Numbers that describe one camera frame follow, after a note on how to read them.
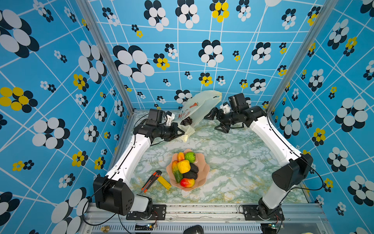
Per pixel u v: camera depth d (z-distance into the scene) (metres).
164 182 0.84
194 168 0.84
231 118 0.64
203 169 0.86
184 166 0.79
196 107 0.85
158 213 0.74
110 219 0.44
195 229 0.67
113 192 0.40
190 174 0.82
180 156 0.86
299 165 0.44
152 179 0.84
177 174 0.81
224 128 0.70
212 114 0.68
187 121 1.10
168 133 0.67
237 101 0.60
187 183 0.77
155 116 0.60
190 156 0.85
